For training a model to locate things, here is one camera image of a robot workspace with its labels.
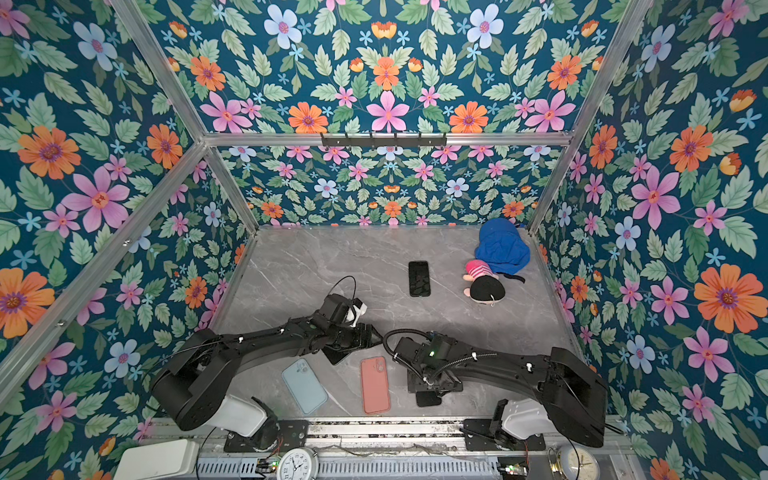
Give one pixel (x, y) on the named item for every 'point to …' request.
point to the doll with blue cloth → (501, 249)
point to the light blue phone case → (304, 385)
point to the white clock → (300, 463)
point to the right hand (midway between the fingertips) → (425, 385)
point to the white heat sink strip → (363, 468)
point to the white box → (158, 460)
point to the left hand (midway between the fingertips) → (381, 338)
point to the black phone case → (419, 278)
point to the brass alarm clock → (574, 462)
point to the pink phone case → (375, 385)
